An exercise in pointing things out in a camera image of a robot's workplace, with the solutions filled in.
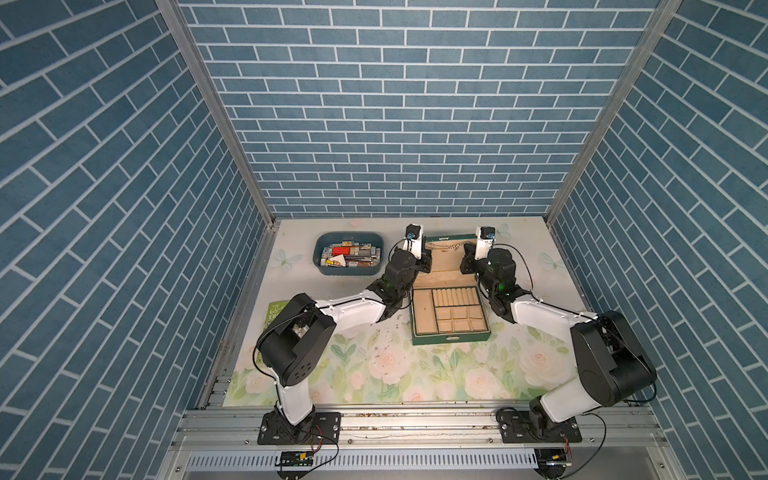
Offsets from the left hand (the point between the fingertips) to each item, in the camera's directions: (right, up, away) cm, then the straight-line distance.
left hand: (432, 239), depth 84 cm
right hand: (+12, -1, +5) cm, 13 cm away
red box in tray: (-31, -4, +24) cm, 39 cm away
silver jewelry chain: (+2, -2, +4) cm, 5 cm away
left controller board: (-35, -54, -12) cm, 65 cm away
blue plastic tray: (-21, -5, +23) cm, 32 cm away
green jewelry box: (+5, -20, +7) cm, 22 cm away
